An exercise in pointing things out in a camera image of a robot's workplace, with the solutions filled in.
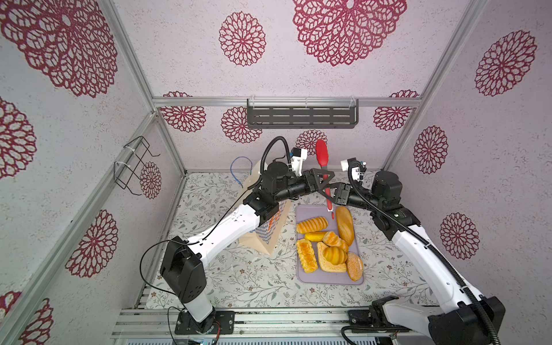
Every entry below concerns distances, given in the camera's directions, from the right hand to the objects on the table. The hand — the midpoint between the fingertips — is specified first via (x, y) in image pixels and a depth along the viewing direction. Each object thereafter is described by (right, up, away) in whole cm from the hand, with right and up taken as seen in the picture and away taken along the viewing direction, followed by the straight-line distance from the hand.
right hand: (318, 187), depth 66 cm
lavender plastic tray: (+5, -35, +17) cm, 39 cm away
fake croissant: (+9, -21, +21) cm, 31 cm away
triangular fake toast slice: (+7, -30, +18) cm, 36 cm away
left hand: (+4, +3, 0) cm, 5 cm away
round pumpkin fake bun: (+9, -26, +15) cm, 31 cm away
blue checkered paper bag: (-17, -18, +12) cm, 27 cm away
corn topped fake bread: (-1, -27, +20) cm, 34 cm away
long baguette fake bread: (+18, -17, +28) cm, 38 cm away
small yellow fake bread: (+3, -20, +25) cm, 32 cm away
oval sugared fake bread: (+17, -30, +16) cm, 38 cm away
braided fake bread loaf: (+3, -16, +29) cm, 33 cm away
